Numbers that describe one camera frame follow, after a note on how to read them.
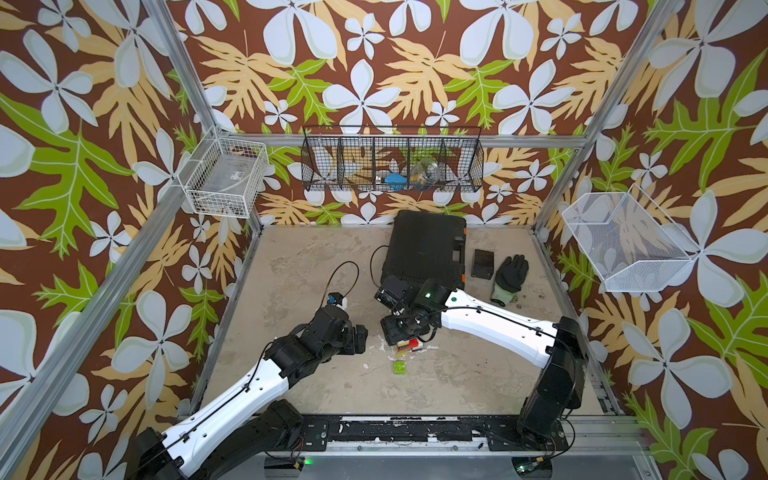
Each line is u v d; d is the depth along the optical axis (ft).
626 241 2.62
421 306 1.76
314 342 1.88
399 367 2.76
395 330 2.22
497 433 2.42
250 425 1.91
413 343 2.75
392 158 3.23
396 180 3.14
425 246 3.52
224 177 2.79
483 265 3.40
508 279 3.38
